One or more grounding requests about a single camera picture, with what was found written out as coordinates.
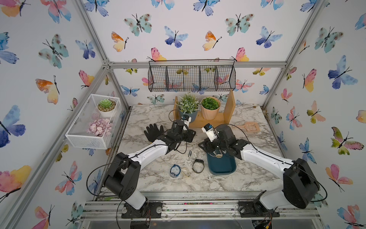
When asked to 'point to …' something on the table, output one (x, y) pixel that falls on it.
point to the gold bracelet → (185, 172)
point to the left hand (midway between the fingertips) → (194, 130)
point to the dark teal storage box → (225, 165)
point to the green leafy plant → (188, 104)
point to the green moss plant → (210, 103)
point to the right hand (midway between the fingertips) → (203, 140)
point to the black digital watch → (198, 161)
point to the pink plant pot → (209, 114)
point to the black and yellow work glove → (153, 132)
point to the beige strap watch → (219, 155)
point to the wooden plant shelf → (223, 118)
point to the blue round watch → (172, 174)
